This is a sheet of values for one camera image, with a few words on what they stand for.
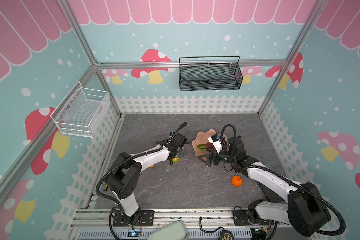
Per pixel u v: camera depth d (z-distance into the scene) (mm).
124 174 473
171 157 669
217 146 724
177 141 727
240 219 741
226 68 920
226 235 673
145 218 760
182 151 852
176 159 923
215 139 712
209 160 713
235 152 642
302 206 411
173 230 688
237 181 830
